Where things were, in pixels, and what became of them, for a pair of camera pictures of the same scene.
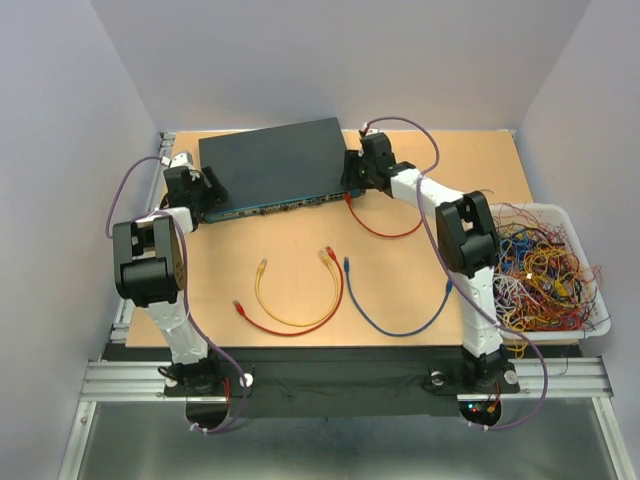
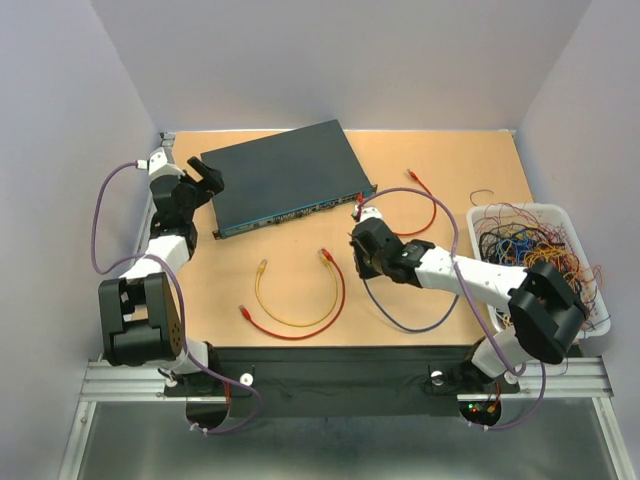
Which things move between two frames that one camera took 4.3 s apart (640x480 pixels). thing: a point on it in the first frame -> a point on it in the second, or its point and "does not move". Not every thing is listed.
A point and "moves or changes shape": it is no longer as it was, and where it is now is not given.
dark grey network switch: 276,169 moves or changes shape
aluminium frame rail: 541,380 does not move
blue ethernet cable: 411,333 -> 393,324
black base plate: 347,382 does not move
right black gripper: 352,160 -> 365,270
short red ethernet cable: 348,200 moves or changes shape
